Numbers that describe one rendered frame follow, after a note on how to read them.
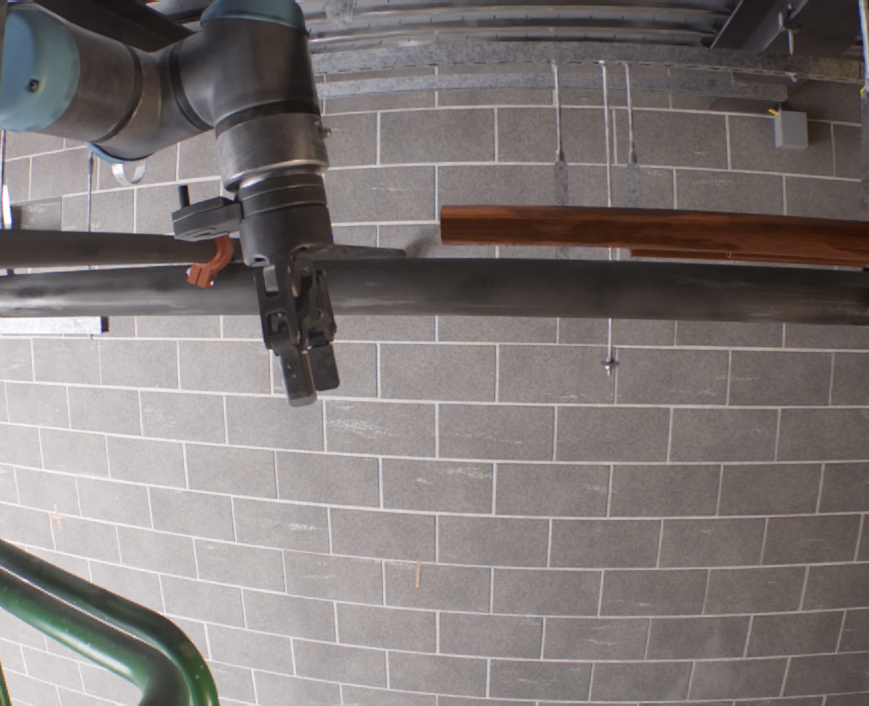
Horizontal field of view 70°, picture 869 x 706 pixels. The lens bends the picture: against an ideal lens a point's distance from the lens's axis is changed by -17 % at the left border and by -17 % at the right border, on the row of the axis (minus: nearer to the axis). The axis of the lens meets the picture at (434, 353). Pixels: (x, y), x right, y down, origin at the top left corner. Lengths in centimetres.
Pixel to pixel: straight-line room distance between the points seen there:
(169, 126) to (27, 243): 22
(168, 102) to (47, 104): 13
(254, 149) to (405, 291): 58
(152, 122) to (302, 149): 14
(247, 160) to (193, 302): 69
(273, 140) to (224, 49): 9
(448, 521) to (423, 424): 37
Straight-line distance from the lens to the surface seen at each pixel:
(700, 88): 213
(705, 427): 255
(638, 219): 49
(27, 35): 54
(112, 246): 90
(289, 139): 56
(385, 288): 110
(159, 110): 63
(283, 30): 60
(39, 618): 78
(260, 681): 324
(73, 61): 55
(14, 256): 76
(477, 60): 156
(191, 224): 59
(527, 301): 107
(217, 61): 60
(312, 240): 56
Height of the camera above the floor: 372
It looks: 7 degrees down
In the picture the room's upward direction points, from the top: straight up
